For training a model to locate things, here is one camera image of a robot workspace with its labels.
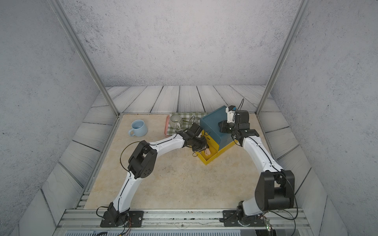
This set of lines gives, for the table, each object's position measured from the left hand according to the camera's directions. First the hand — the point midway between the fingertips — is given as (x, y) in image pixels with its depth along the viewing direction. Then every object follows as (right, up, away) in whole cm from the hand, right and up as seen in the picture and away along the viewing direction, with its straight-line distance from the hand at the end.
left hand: (212, 148), depth 93 cm
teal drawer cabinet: (-3, +16, -8) cm, 18 cm away
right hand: (+4, +15, -7) cm, 16 cm away
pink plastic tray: (-32, +15, +20) cm, 41 cm away
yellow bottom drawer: (+1, -2, 0) cm, 3 cm away
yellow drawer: (-1, +5, -6) cm, 8 cm away
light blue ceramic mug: (-49, +12, +10) cm, 52 cm away
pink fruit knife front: (-3, -2, +1) cm, 4 cm away
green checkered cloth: (-16, +20, +25) cm, 36 cm away
